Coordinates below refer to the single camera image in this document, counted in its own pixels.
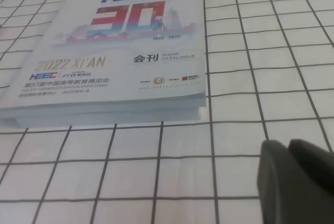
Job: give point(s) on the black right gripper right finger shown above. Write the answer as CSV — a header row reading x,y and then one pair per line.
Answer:
x,y
315,169

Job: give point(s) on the white HEEC catalogue book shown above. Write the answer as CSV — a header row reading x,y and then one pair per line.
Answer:
x,y
112,61

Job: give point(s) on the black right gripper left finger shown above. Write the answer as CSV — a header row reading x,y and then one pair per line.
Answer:
x,y
286,193

